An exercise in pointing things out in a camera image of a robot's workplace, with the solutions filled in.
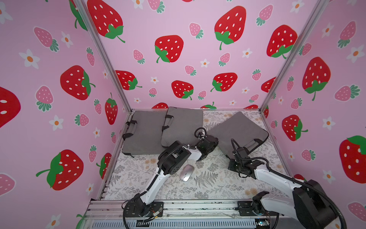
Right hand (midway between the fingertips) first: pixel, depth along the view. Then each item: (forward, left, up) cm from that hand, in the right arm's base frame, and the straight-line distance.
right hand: (228, 165), depth 89 cm
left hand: (+18, +3, +3) cm, 18 cm away
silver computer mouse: (-7, +26, +1) cm, 27 cm away
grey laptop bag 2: (+27, -10, +2) cm, 29 cm away
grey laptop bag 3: (+18, +59, +5) cm, 62 cm away
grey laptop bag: (+31, +34, +1) cm, 46 cm away
